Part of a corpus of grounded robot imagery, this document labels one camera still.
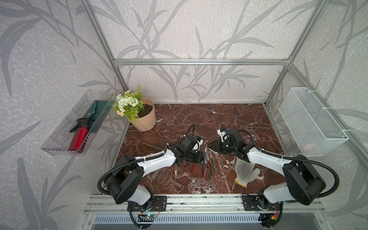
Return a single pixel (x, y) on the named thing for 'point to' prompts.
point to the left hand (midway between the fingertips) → (205, 159)
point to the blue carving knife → (205, 149)
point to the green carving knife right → (214, 170)
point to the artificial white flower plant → (129, 104)
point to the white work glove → (244, 173)
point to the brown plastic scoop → (164, 176)
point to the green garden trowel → (97, 112)
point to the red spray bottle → (80, 130)
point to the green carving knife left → (208, 169)
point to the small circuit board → (150, 216)
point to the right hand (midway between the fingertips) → (208, 145)
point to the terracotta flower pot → (147, 118)
